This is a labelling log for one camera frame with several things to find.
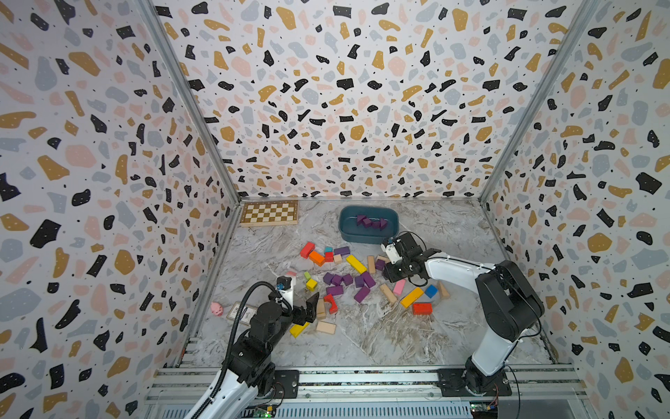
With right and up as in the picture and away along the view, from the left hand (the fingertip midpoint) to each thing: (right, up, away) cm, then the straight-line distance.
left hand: (308, 291), depth 79 cm
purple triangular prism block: (+25, +20, +30) cm, 44 cm away
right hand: (+27, +3, +16) cm, 31 cm away
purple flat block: (+9, +10, +24) cm, 28 cm away
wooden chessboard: (-23, +25, +34) cm, 48 cm away
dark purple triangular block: (+17, +22, +33) cm, 43 cm away
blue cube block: (+41, -3, +12) cm, 43 cm away
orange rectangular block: (0, +7, +20) cm, 21 cm away
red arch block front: (+7, -8, +9) cm, 14 cm away
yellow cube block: (-1, -1, +13) cm, 13 cm away
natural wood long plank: (+26, -4, +13) cm, 29 cm away
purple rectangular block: (+17, -4, +13) cm, 22 cm away
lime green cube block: (-3, +2, +15) cm, 15 cm away
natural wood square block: (+5, -13, +5) cm, 15 cm away
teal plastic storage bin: (+20, +20, +31) cm, 42 cm away
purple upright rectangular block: (+19, 0, +16) cm, 25 cm away
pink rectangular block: (+30, -2, +13) cm, 33 cm away
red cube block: (+5, +8, +21) cm, 23 cm away
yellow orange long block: (+34, -5, +12) cm, 37 cm away
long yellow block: (+15, +5, +21) cm, 26 cm away
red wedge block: (+37, -8, +9) cm, 39 cm away
